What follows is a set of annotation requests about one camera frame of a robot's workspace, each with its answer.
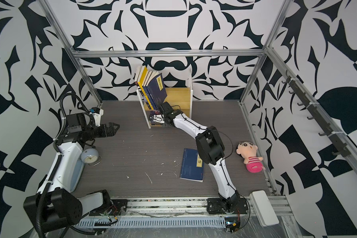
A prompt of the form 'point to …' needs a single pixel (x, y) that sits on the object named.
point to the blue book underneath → (192, 165)
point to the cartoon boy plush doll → (247, 150)
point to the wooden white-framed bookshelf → (182, 97)
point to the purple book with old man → (153, 121)
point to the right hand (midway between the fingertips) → (168, 113)
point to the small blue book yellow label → (149, 98)
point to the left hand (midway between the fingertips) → (109, 124)
